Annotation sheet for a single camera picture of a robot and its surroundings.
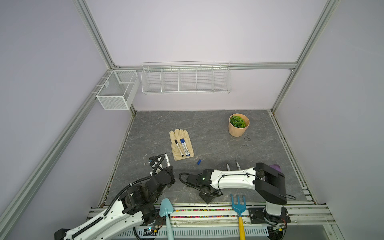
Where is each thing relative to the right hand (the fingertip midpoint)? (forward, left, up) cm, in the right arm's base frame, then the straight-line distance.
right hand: (210, 197), depth 80 cm
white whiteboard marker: (+30, +19, +2) cm, 36 cm away
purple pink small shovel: (+17, -41, +1) cm, 44 cm away
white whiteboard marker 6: (+17, -12, 0) cm, 21 cm away
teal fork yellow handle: (-6, -15, +1) cm, 16 cm away
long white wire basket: (+71, -2, +29) cm, 76 cm away
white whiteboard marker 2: (+33, +17, +3) cm, 38 cm away
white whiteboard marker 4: (+12, +21, +20) cm, 32 cm away
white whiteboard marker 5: (+18, -18, +1) cm, 25 cm away
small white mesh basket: (+63, +62, +26) cm, 92 cm away
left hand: (+9, +19, +16) cm, 26 cm away
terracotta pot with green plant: (+41, -20, +13) cm, 48 cm away
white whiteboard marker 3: (+32, +15, +3) cm, 36 cm away
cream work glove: (+32, +18, +3) cm, 37 cm away
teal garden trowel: (-6, +22, +3) cm, 23 cm away
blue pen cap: (+21, +6, 0) cm, 22 cm away
